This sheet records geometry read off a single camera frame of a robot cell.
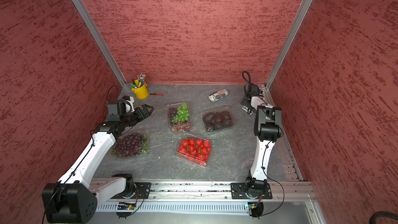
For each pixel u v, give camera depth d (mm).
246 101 976
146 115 724
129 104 648
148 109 741
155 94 1138
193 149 831
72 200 379
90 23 853
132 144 824
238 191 740
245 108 1065
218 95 1099
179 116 945
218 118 963
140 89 1063
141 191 744
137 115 710
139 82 1047
